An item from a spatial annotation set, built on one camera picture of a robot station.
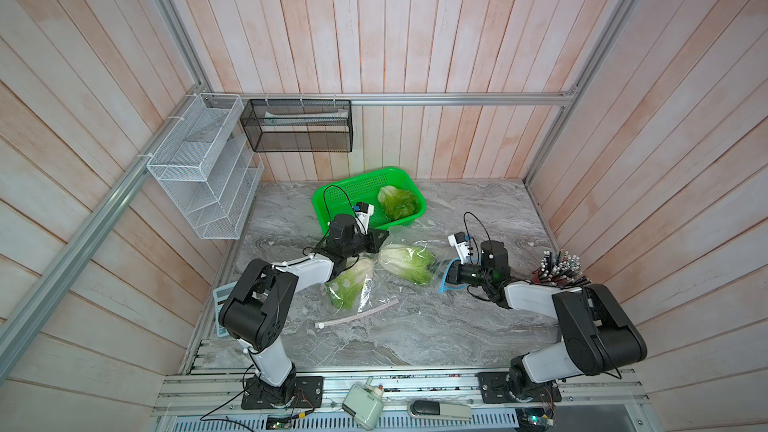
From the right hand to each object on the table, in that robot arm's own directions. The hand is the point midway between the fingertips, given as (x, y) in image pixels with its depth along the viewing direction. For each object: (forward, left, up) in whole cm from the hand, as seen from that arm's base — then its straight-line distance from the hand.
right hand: (430, 267), depth 88 cm
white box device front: (-34, +18, -2) cm, 39 cm away
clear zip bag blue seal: (+15, +3, -5) cm, 16 cm away
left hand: (+8, +13, +4) cm, 15 cm away
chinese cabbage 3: (-7, +26, -1) cm, 27 cm away
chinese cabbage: (0, +5, +2) cm, 6 cm away
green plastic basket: (+31, +31, -3) cm, 44 cm away
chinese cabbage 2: (+23, +10, +2) cm, 25 cm away
